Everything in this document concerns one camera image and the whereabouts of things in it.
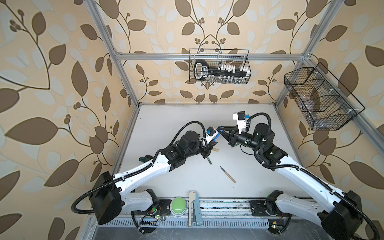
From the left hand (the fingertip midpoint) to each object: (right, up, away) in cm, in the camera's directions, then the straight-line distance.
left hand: (216, 138), depth 72 cm
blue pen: (0, +2, -3) cm, 3 cm away
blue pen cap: (+2, +4, -5) cm, 7 cm away
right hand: (0, +4, -5) cm, 6 cm away
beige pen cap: (+3, -10, +24) cm, 26 cm away
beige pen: (+8, -23, +14) cm, 28 cm away
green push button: (-19, -34, +1) cm, 39 cm away
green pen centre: (-2, -16, +19) cm, 25 cm away
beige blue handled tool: (-11, -30, +2) cm, 33 cm away
